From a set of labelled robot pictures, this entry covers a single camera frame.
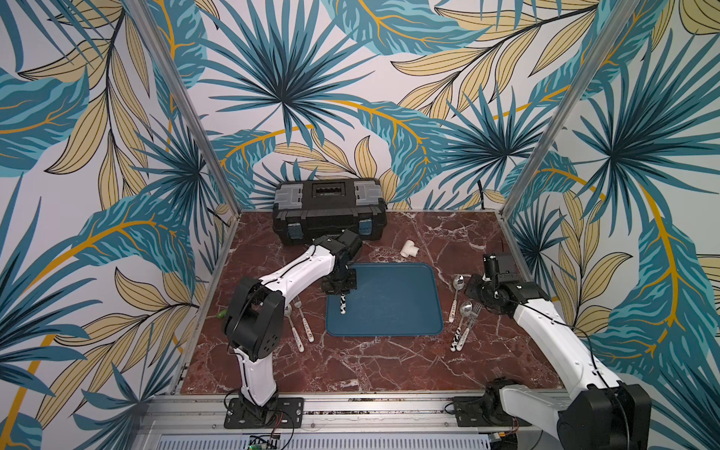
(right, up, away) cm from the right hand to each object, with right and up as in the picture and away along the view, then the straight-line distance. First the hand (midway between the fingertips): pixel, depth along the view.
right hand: (473, 287), depth 84 cm
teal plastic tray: (-24, -6, +11) cm, 27 cm away
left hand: (-39, -3, +3) cm, 39 cm away
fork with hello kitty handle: (-51, -13, +4) cm, 53 cm away
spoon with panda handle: (0, 0, +14) cm, 14 cm away
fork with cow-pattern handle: (-39, -5, +2) cm, 40 cm away
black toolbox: (-53, +24, +11) cm, 59 cm away
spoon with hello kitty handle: (-57, -9, +6) cm, 58 cm away
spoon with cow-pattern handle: (0, -8, +8) cm, 11 cm away
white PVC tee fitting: (-16, +10, +20) cm, 28 cm away
